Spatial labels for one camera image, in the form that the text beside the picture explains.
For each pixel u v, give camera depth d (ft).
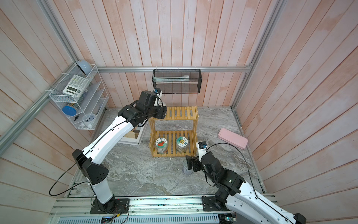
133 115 1.67
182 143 2.82
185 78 2.93
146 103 1.82
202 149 2.05
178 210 2.39
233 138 3.25
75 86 2.49
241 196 1.57
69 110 2.51
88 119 2.75
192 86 3.58
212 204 2.40
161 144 2.82
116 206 2.36
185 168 2.62
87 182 1.68
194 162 2.09
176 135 3.30
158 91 2.15
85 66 2.70
